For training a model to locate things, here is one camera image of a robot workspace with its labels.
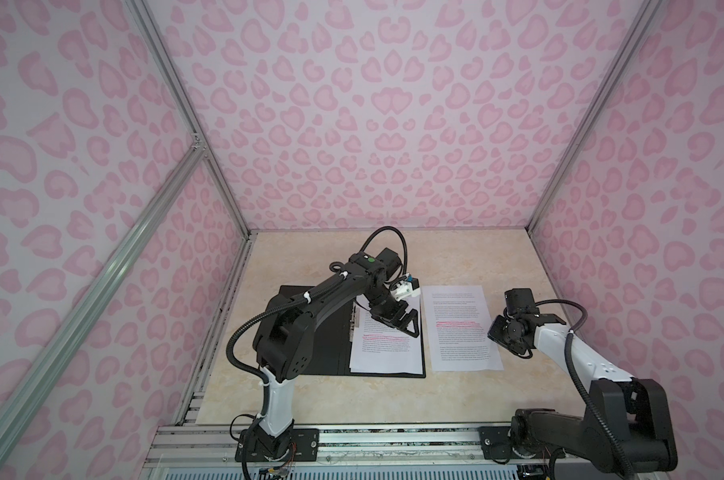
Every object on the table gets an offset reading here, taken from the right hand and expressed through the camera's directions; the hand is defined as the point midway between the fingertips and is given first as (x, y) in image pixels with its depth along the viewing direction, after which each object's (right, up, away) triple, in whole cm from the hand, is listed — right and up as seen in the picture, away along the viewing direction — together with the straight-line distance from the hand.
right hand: (495, 333), depth 88 cm
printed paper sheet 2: (-9, 0, +5) cm, 11 cm away
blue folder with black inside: (-48, -5, +1) cm, 48 cm away
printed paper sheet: (-33, -5, +2) cm, 34 cm away
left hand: (-27, +4, -8) cm, 28 cm away
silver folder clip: (-42, +2, +8) cm, 43 cm away
